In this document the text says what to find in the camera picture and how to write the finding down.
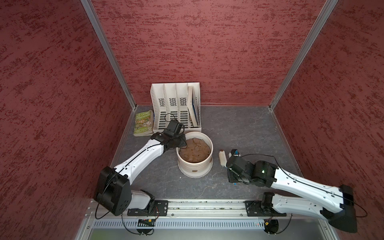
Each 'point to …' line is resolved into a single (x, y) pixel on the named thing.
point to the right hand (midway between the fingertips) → (229, 178)
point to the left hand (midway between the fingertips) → (182, 143)
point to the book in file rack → (192, 102)
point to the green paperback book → (143, 123)
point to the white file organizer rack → (179, 101)
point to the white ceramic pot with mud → (196, 160)
